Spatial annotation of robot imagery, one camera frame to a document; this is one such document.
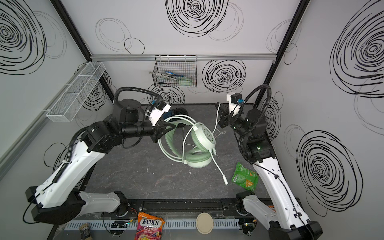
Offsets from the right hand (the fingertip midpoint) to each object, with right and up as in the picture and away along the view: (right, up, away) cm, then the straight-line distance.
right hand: (216, 103), depth 62 cm
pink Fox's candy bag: (-30, -55, +5) cm, 63 cm away
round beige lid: (-5, -52, +3) cm, 52 cm away
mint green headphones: (-13, -23, +37) cm, 45 cm away
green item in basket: (-16, +15, +25) cm, 34 cm away
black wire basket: (-25, +33, +62) cm, 75 cm away
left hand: (-17, -9, -4) cm, 20 cm away
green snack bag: (+18, -38, +18) cm, 46 cm away
